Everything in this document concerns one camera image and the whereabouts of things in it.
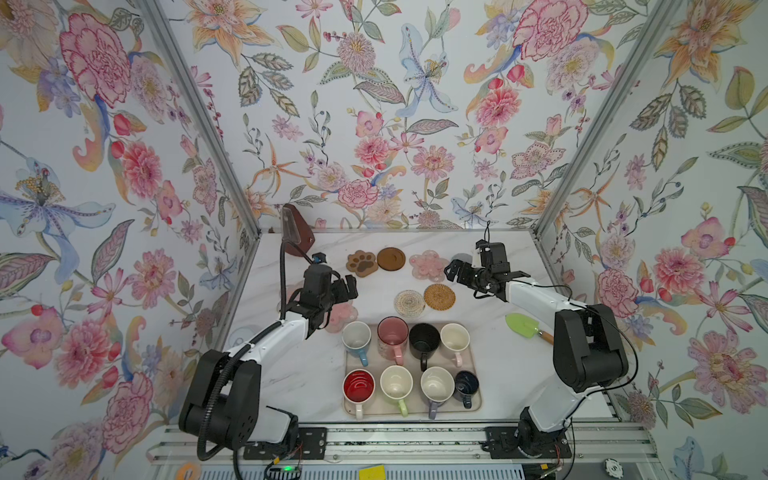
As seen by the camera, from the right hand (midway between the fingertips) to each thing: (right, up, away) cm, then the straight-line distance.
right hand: (456, 271), depth 96 cm
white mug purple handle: (-9, -31, -14) cm, 35 cm away
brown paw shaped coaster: (-31, +2, +15) cm, 35 cm away
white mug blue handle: (-31, -19, -8) cm, 38 cm away
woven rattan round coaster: (-4, -9, +5) cm, 11 cm away
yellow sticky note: (-26, -46, -27) cm, 59 cm away
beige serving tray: (-24, -35, -16) cm, 45 cm away
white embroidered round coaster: (-15, -11, +4) cm, 19 cm away
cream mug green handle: (-20, -29, -15) cm, 39 cm away
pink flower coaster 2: (-37, -14, +2) cm, 40 cm away
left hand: (-34, -3, -7) cm, 35 cm away
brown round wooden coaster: (-20, +4, +16) cm, 26 cm away
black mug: (-12, -19, -10) cm, 25 cm away
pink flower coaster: (-7, +2, +14) cm, 15 cm away
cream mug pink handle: (-3, -19, -11) cm, 22 cm away
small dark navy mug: (-1, -30, -14) cm, 33 cm away
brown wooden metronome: (-55, +14, +11) cm, 57 cm away
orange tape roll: (-69, -46, -26) cm, 87 cm away
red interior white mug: (-30, -31, -15) cm, 46 cm away
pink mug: (-21, -19, -8) cm, 30 cm away
